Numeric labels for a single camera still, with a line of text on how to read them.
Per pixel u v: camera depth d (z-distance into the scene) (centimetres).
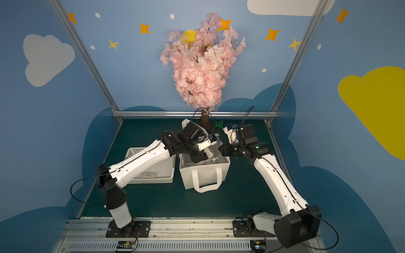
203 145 67
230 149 67
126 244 72
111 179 44
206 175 75
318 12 71
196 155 68
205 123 105
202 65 61
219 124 119
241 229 75
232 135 66
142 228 75
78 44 80
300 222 38
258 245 72
